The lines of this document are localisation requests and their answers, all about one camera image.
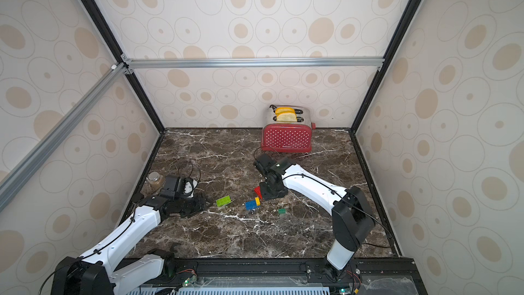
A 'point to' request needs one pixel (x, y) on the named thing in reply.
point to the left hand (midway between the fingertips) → (213, 203)
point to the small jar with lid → (155, 181)
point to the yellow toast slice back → (284, 110)
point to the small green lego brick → (282, 210)
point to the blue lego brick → (252, 205)
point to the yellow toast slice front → (286, 117)
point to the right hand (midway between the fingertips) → (266, 199)
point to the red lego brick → (258, 190)
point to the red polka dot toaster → (287, 129)
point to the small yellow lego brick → (257, 200)
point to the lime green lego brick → (223, 201)
